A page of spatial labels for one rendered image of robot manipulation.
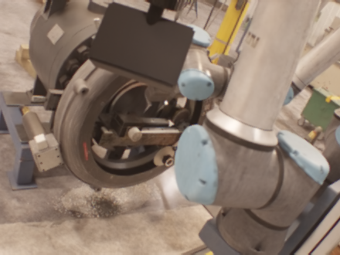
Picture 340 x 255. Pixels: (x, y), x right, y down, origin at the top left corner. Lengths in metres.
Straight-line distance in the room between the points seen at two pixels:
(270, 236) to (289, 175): 0.17
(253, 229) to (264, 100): 0.32
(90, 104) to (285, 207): 0.73
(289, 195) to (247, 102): 0.23
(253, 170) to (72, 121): 0.73
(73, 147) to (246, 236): 0.72
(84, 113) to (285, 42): 0.77
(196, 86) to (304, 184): 0.37
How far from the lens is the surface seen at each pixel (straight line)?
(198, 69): 0.85
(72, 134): 1.21
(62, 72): 1.49
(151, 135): 1.37
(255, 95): 0.59
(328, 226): 0.85
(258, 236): 0.79
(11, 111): 1.88
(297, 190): 0.72
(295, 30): 0.59
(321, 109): 4.45
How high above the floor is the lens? 1.22
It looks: 26 degrees down
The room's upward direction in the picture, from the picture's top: 23 degrees clockwise
